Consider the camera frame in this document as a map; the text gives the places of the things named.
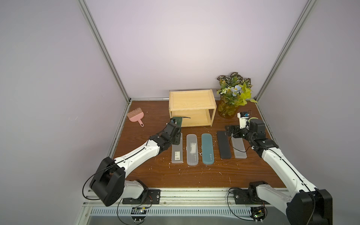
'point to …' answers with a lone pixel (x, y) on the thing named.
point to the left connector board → (138, 210)
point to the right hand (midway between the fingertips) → (234, 123)
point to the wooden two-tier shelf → (197, 107)
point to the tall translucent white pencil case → (239, 147)
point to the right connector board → (258, 213)
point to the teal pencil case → (207, 149)
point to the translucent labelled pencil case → (177, 152)
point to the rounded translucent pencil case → (192, 150)
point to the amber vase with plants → (234, 91)
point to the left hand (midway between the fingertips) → (177, 135)
